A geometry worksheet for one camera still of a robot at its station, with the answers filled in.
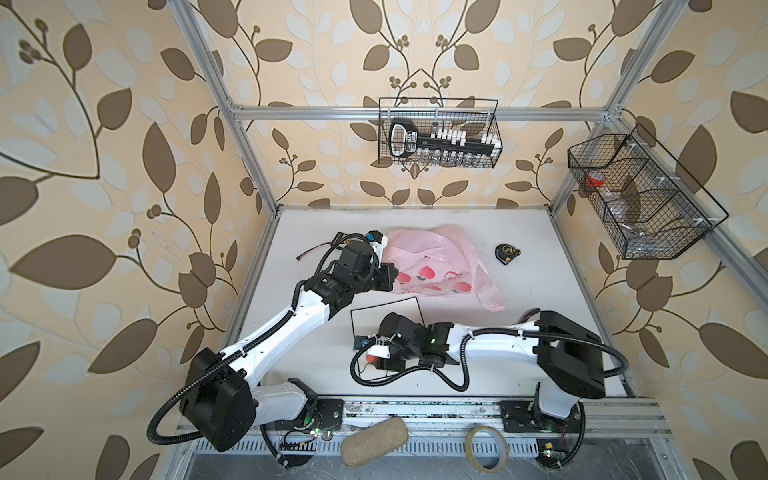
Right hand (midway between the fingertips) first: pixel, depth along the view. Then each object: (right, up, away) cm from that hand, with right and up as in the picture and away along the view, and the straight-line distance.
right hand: (374, 350), depth 80 cm
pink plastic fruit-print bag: (+19, +23, +16) cm, 34 cm away
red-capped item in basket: (+66, +48, +8) cm, 82 cm away
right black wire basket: (+69, +39, -6) cm, 79 cm away
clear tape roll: (+30, -19, -13) cm, 38 cm away
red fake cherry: (0, -2, -1) cm, 2 cm away
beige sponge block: (+1, -17, -12) cm, 20 cm away
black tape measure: (+45, +25, +25) cm, 57 cm away
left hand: (+8, +22, -2) cm, 23 cm away
